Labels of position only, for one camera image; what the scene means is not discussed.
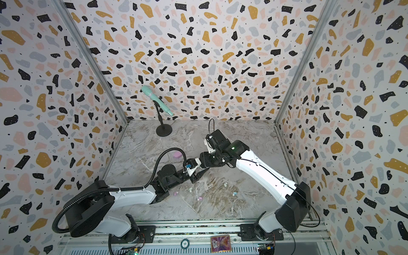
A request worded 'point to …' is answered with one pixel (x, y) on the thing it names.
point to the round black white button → (185, 243)
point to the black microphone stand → (164, 129)
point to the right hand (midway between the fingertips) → (204, 163)
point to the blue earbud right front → (235, 193)
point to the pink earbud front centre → (200, 198)
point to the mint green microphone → (148, 90)
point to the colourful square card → (220, 243)
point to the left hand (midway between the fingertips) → (208, 163)
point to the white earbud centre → (190, 189)
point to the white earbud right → (225, 184)
